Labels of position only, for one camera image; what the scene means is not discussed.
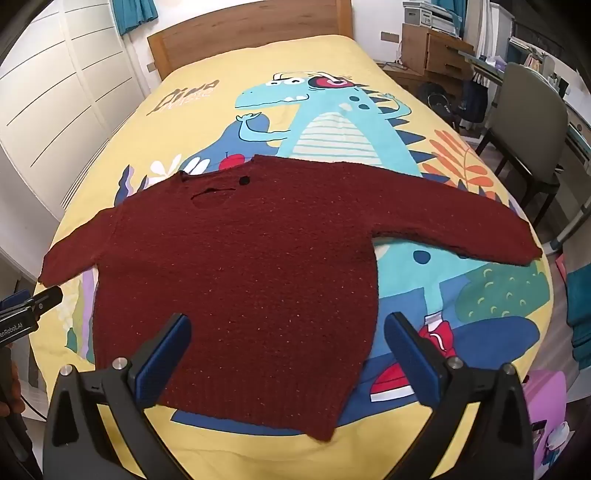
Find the pink box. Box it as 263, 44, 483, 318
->
521, 369, 570, 467

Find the glass top desk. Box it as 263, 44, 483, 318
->
459, 45, 591, 171

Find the grey printer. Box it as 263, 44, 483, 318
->
403, 0, 463, 34

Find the white wardrobe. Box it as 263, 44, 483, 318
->
0, 0, 160, 222

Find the navy tote bag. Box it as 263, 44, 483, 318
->
461, 76, 490, 136

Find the teal curtain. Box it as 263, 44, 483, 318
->
113, 0, 158, 27

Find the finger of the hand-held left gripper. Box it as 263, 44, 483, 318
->
33, 285, 64, 316

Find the wooden drawer cabinet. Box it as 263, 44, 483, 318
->
400, 23, 475, 77

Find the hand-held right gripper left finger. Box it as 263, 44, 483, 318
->
42, 313, 204, 480

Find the teal cloth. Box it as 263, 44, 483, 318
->
564, 271, 591, 361

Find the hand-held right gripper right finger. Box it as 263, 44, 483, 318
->
383, 312, 548, 480

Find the yellow dinosaur printed blanket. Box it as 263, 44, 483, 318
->
28, 36, 555, 480

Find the person's left hand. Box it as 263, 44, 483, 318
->
0, 362, 24, 417

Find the wooden bed headboard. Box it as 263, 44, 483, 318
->
147, 0, 354, 83

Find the black backpack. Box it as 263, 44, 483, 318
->
417, 82, 463, 131

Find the dark red knitted sweater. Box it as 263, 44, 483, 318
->
38, 154, 544, 443

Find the grey chair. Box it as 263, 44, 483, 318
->
475, 62, 570, 227

